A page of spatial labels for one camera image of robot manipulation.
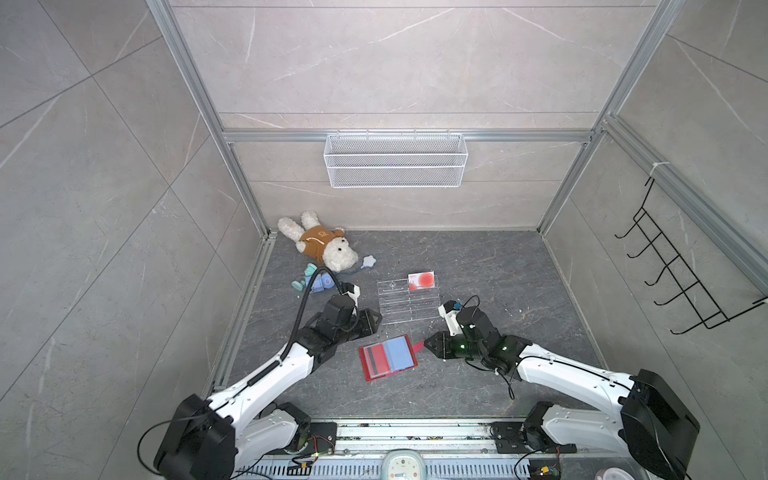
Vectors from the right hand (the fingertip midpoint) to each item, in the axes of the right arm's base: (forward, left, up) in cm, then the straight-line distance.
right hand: (427, 341), depth 82 cm
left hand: (+7, +13, +5) cm, 16 cm away
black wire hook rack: (-3, -57, +23) cm, 62 cm away
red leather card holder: (-2, +12, -7) cm, 14 cm away
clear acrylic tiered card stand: (+16, +7, -6) cm, 18 cm away
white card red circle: (+20, 0, +1) cm, 20 cm away
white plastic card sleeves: (-1, +8, -7) cm, 10 cm away
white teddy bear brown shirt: (+37, +35, +2) cm, 51 cm away
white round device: (-27, +8, -6) cm, 29 cm away
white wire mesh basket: (+56, +7, +22) cm, 60 cm away
